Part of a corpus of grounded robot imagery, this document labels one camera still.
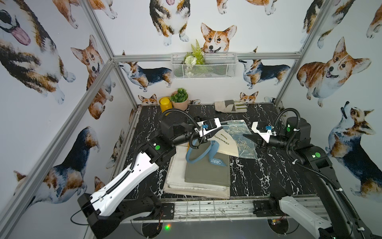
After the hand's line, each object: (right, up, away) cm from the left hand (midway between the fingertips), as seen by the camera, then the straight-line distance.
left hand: (220, 120), depth 57 cm
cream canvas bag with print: (-5, -38, +21) cm, 44 cm away
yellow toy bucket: (-33, +11, +52) cm, 63 cm away
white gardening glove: (+16, +10, +64) cm, 67 cm away
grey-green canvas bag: (-5, -26, +27) cm, 37 cm away
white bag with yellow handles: (-22, -29, +27) cm, 45 cm away
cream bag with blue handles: (+9, -9, +12) cm, 17 cm away
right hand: (+11, -5, +5) cm, 13 cm away
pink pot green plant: (-23, +14, +50) cm, 56 cm away
